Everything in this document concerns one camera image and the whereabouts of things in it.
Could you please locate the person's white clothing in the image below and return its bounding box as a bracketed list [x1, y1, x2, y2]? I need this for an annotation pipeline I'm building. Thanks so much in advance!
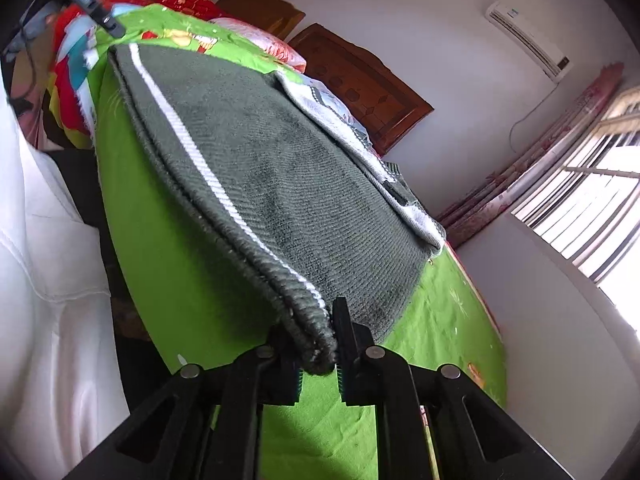
[0, 90, 132, 480]

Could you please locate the green knit sweater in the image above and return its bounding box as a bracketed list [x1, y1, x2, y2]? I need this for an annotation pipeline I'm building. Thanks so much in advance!
[106, 42, 447, 375]

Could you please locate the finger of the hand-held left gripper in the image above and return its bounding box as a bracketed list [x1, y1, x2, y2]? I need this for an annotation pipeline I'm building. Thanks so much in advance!
[57, 0, 127, 38]

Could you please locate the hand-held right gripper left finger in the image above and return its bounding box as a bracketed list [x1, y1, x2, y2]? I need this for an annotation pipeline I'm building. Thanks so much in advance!
[65, 327, 306, 480]

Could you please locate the white air conditioner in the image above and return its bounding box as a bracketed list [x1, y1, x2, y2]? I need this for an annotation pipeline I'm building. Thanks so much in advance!
[486, 2, 572, 82]

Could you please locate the air conditioner hose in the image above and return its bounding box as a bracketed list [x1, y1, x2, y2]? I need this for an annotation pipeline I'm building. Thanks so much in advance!
[509, 80, 560, 150]

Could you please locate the black cable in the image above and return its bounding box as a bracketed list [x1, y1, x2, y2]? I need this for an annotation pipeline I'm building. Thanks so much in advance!
[19, 7, 41, 93]

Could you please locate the large wooden headboard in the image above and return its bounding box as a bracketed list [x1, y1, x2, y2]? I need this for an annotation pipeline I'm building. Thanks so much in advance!
[287, 23, 435, 157]

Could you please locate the barred window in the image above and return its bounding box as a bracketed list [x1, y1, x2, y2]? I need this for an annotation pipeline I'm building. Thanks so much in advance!
[510, 87, 640, 331]

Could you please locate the small wooden headboard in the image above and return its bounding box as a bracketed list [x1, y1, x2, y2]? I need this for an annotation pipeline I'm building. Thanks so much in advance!
[215, 0, 306, 41]

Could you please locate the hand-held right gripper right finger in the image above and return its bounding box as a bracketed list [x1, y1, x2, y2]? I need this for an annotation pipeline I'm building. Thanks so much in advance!
[333, 298, 571, 480]

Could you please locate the green cartoon printed quilt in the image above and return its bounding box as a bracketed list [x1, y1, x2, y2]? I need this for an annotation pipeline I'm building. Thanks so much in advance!
[47, 2, 508, 480]

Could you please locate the pink floral curtain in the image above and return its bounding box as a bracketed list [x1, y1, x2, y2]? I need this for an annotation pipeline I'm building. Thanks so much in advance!
[436, 62, 626, 250]

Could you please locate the pink floral pillow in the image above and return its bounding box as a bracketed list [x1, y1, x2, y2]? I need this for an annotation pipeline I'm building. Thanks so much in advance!
[207, 17, 307, 75]

